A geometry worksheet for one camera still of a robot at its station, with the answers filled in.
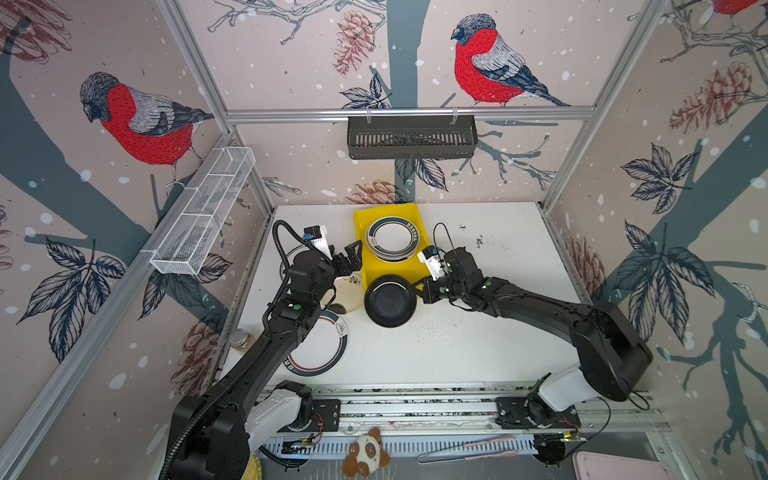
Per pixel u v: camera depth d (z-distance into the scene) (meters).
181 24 0.73
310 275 0.59
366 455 0.66
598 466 0.66
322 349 0.84
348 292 1.04
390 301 0.83
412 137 1.04
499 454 0.67
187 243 0.71
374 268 1.04
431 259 0.77
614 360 0.44
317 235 0.68
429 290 0.74
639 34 0.76
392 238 1.04
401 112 1.00
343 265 0.70
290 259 0.58
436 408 0.76
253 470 0.66
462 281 0.67
